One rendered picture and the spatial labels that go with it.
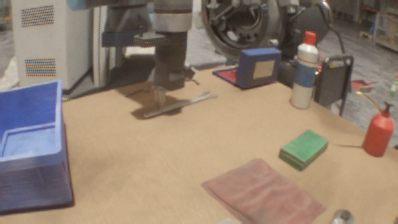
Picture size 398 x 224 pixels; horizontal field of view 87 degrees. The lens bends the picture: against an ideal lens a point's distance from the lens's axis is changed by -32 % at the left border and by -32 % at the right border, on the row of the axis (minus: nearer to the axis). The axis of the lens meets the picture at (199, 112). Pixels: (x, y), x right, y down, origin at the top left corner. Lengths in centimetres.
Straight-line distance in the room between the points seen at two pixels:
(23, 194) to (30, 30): 94
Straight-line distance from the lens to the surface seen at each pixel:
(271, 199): 48
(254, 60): 86
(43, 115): 69
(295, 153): 58
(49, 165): 42
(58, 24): 120
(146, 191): 49
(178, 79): 68
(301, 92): 82
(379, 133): 71
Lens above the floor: 81
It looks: 27 degrees down
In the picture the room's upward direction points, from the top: 4 degrees clockwise
